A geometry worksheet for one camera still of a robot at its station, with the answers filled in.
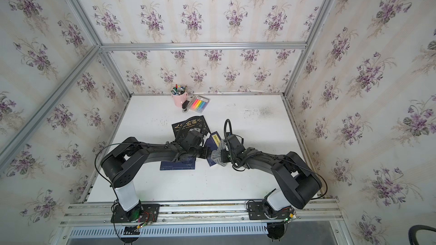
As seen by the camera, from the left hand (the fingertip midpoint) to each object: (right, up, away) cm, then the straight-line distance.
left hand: (212, 153), depth 92 cm
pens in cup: (-23, +37, +17) cm, 47 cm away
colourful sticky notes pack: (-10, +28, +23) cm, 38 cm away
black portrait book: (-20, +13, +9) cm, 25 cm away
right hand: (+7, -1, -1) cm, 7 cm away
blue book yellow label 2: (0, +6, +4) cm, 7 cm away
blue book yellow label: (-14, -4, -4) cm, 15 cm away
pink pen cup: (-23, +31, +19) cm, 43 cm away
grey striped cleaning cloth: (+2, -1, -2) cm, 3 cm away
